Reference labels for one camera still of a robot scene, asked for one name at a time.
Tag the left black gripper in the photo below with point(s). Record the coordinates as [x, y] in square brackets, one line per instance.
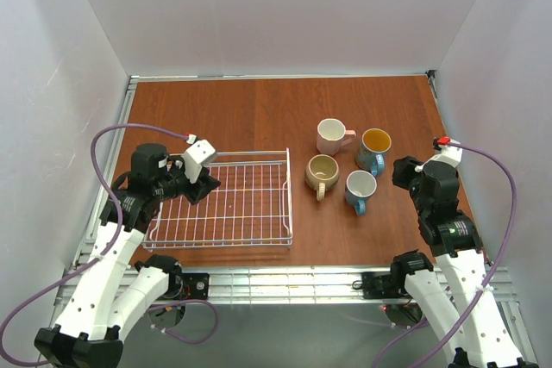
[197, 187]

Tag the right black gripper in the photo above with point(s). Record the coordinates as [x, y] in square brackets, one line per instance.
[405, 171]

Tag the tall blue patterned mug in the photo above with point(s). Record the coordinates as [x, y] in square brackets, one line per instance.
[370, 156]

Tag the blue square mug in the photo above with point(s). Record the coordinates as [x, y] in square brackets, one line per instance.
[360, 186]

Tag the beige round mug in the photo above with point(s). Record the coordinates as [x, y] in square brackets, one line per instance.
[322, 174]

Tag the pink faceted mug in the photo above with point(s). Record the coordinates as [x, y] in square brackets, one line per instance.
[332, 135]

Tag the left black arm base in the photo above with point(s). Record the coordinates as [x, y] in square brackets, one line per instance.
[193, 286]

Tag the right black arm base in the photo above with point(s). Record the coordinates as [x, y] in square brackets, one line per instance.
[379, 285]

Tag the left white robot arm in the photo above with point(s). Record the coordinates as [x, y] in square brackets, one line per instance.
[91, 329]

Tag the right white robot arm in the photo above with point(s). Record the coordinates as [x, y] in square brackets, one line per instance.
[453, 294]

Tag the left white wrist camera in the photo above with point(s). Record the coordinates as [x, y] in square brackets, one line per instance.
[197, 156]

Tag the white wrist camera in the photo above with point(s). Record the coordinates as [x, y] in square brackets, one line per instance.
[447, 151]
[197, 156]

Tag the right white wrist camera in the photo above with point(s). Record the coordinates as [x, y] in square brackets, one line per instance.
[447, 151]

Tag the white wire dish rack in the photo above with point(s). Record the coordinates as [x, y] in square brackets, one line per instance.
[251, 207]

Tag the aluminium front rail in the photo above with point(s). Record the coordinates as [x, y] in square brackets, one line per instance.
[289, 285]

